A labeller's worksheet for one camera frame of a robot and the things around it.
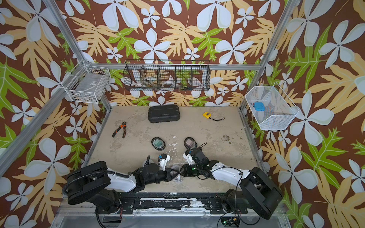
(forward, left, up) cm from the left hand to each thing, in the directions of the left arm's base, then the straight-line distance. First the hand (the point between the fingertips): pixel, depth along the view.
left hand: (181, 171), depth 79 cm
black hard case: (+50, +14, -6) cm, 53 cm away
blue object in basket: (+34, -48, +19) cm, 61 cm away
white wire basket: (+44, +58, +27) cm, 78 cm away
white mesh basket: (+31, -54, +19) cm, 65 cm away
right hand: (0, +2, -3) cm, 4 cm away
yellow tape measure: (+49, -21, -7) cm, 54 cm away
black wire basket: (+59, -4, +23) cm, 64 cm away
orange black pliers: (+37, +45, -7) cm, 59 cm away
